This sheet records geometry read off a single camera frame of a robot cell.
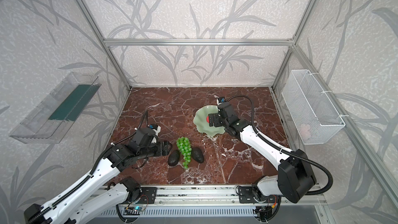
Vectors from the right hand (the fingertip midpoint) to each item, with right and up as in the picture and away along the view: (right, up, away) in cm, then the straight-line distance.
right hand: (217, 110), depth 85 cm
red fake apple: (-6, -7, +14) cm, 17 cm away
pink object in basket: (+41, -9, -13) cm, 44 cm away
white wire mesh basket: (+38, -3, -26) cm, 46 cm away
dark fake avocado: (-23, -25, -5) cm, 35 cm away
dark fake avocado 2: (-11, -24, -3) cm, 27 cm away
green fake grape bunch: (-19, -20, +1) cm, 28 cm away
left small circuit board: (-41, -47, -13) cm, 64 cm away
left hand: (-25, -16, -9) cm, 31 cm away
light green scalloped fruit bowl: (-9, -11, +13) cm, 19 cm away
